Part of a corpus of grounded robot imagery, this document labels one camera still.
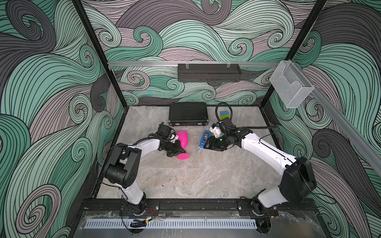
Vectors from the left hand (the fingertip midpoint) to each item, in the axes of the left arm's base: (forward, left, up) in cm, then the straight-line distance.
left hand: (185, 151), depth 87 cm
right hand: (-2, -11, +7) cm, 13 cm away
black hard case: (+38, -2, -8) cm, 38 cm away
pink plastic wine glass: (+8, +2, +2) cm, 9 cm away
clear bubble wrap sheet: (-6, +14, -6) cm, 17 cm away
